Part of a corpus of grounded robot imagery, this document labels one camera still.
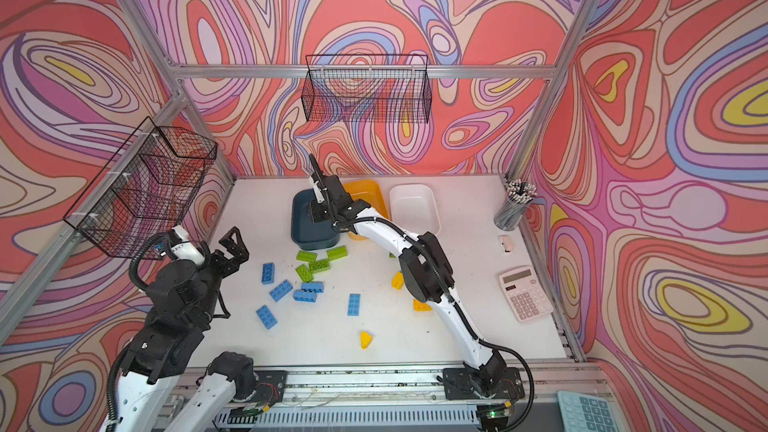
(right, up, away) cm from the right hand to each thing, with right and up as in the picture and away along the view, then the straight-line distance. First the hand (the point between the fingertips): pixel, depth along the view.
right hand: (313, 212), depth 94 cm
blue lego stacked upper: (+3, -23, -6) cm, 23 cm away
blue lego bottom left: (-10, -29, -12) cm, 33 cm away
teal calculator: (+70, -47, -26) cm, 88 cm away
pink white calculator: (+65, -24, -8) cm, 69 cm away
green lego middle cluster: (+2, -17, -1) cm, 17 cm away
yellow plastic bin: (+16, +8, +16) cm, 24 cm away
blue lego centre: (+14, -27, -8) cm, 32 cm away
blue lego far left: (-13, -19, -3) cm, 23 cm away
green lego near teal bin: (-3, -14, +2) cm, 15 cm away
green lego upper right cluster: (+7, -14, +4) cm, 16 cm away
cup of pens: (+65, +6, -3) cm, 65 cm away
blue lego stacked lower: (-2, -24, -7) cm, 26 cm away
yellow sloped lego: (+27, -21, -5) cm, 35 cm away
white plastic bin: (+34, +1, +16) cm, 37 cm away
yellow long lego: (+34, -28, -8) cm, 44 cm away
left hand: (-12, -5, -28) cm, 31 cm away
